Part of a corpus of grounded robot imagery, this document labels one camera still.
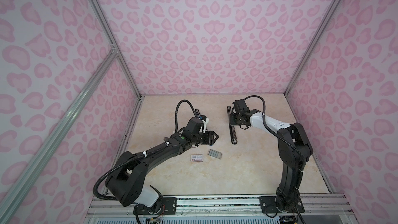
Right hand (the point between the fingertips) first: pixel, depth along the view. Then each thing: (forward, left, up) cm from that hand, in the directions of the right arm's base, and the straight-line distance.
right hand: (233, 118), depth 98 cm
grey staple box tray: (-20, +11, -7) cm, 24 cm away
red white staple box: (-24, +22, -6) cm, 33 cm away
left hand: (-16, +11, +7) cm, 21 cm away
